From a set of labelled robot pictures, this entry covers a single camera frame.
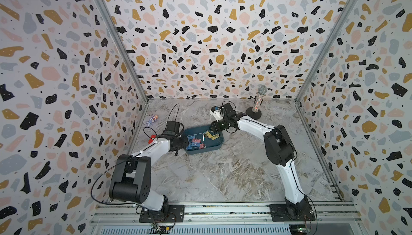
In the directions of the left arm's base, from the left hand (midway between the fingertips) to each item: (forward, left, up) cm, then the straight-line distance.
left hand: (187, 141), depth 93 cm
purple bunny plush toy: (+19, +25, -2) cm, 31 cm away
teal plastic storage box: (+3, -8, -3) cm, 9 cm away
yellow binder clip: (+6, -13, -4) cm, 15 cm away
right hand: (+9, -13, +1) cm, 16 cm away
